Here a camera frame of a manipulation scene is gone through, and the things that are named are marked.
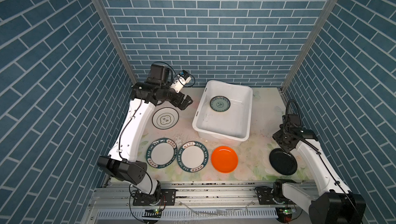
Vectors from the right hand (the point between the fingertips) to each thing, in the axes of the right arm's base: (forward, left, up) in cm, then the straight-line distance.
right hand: (275, 137), depth 82 cm
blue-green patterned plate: (+30, +30, -11) cm, 44 cm away
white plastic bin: (+22, +27, -9) cm, 37 cm away
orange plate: (-10, +27, -10) cm, 30 cm away
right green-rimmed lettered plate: (-10, +45, -11) cm, 47 cm away
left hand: (+7, +48, +23) cm, 53 cm away
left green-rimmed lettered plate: (-10, +62, -10) cm, 64 cm away
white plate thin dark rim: (+14, +66, -9) cm, 68 cm away
